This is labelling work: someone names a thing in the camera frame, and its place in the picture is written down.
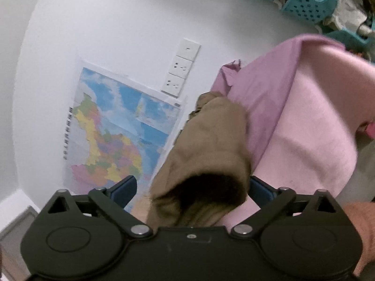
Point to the person's left forearm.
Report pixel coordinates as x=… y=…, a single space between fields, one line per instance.
x=361 y=234

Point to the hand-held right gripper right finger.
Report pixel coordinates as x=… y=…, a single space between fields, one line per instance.
x=257 y=190

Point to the white plastic bag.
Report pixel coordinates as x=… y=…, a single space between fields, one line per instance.
x=348 y=10

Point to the grey panel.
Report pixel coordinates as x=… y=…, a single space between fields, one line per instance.
x=16 y=240

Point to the white wall socket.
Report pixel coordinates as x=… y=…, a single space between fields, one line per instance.
x=174 y=85
x=181 y=67

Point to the brown puffer down jacket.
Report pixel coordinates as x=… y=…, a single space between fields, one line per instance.
x=205 y=140

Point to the colourful wall map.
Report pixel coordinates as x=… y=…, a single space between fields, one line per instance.
x=117 y=128

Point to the teal perforated plastic basket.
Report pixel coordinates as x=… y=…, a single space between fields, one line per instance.
x=348 y=37
x=307 y=7

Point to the mauve bed sheet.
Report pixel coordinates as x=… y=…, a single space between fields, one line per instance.
x=260 y=93

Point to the pink fleece blanket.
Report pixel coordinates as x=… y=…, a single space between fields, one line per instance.
x=316 y=123

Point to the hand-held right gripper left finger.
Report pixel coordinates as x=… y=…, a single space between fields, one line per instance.
x=126 y=188

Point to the white wall switch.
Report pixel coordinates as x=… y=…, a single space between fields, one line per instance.
x=189 y=49

